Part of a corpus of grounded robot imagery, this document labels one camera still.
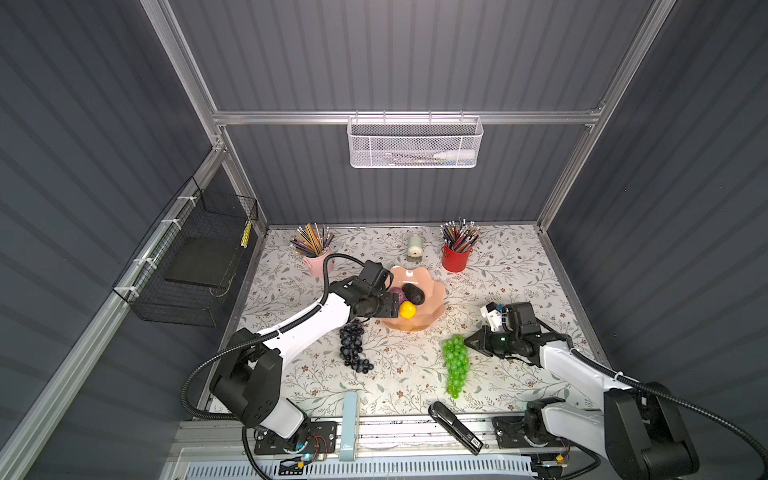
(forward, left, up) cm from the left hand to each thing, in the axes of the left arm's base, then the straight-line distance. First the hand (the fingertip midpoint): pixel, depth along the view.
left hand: (389, 306), depth 86 cm
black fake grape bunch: (-9, +11, -7) cm, 16 cm away
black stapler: (-27, -11, -5) cm, 30 cm away
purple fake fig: (+7, -4, -5) cm, 9 cm away
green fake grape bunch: (-15, -18, -5) cm, 24 cm away
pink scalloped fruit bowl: (+2, -14, -8) cm, 16 cm away
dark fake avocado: (+6, -8, -4) cm, 11 cm away
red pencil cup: (+21, -24, -6) cm, 33 cm away
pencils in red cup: (+20, -24, +6) cm, 32 cm away
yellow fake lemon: (+2, -6, -6) cm, 8 cm away
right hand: (-10, -23, -7) cm, 26 cm away
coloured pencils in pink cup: (+27, +25, +1) cm, 37 cm away
